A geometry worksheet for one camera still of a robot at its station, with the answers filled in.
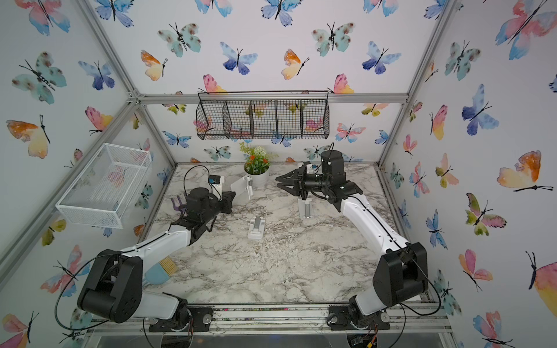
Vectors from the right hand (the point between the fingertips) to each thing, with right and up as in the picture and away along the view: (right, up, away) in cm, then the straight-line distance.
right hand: (278, 179), depth 69 cm
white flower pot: (-11, 0, +34) cm, 35 cm away
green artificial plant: (-11, +10, +31) cm, 34 cm away
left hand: (-18, -4, +18) cm, 26 cm away
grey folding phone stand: (+11, -12, +28) cm, 32 cm away
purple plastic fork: (-49, -12, +35) cm, 61 cm away
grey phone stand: (-11, -20, +24) cm, 33 cm away
